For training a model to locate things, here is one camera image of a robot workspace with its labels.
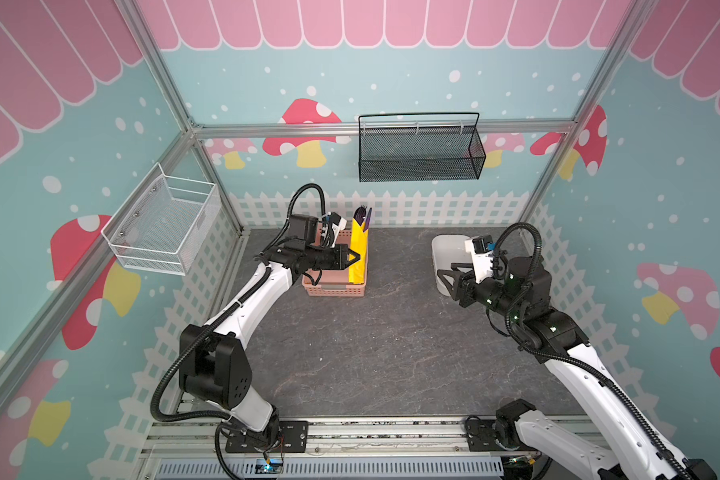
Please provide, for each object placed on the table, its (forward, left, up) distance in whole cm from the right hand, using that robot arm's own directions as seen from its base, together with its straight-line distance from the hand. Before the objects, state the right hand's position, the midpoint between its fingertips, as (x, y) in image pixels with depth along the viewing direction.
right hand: (445, 268), depth 68 cm
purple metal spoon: (+19, +20, -1) cm, 28 cm away
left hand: (+9, +21, -9) cm, 24 cm away
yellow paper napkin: (+7, +21, -10) cm, 24 cm away
